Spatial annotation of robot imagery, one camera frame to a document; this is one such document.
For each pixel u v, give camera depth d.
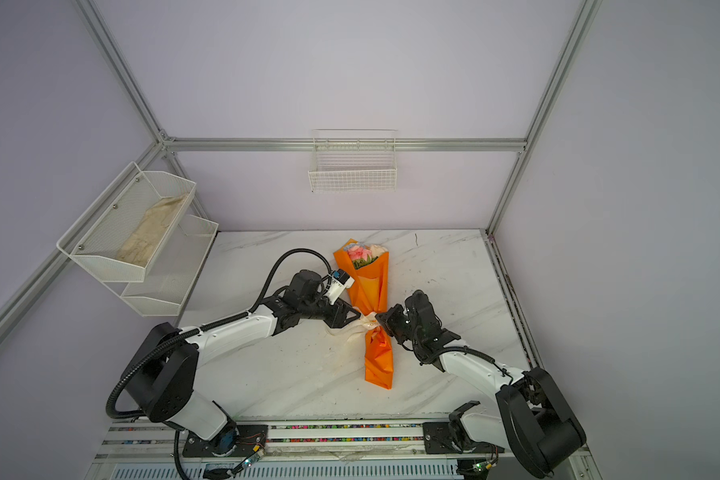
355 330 0.90
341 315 0.75
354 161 0.96
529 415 0.42
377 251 1.09
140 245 0.76
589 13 0.68
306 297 0.69
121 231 0.75
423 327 0.66
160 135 0.90
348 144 0.92
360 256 1.04
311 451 0.73
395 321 0.76
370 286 1.01
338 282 0.76
